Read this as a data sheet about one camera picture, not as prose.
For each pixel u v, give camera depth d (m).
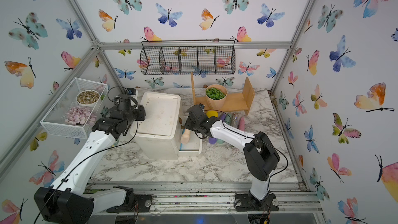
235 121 1.01
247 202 0.73
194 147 0.91
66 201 0.37
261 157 0.46
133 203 0.71
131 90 0.66
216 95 0.92
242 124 1.01
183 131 0.84
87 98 0.72
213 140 0.93
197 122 0.66
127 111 0.59
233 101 1.04
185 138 0.82
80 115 0.63
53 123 0.59
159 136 0.69
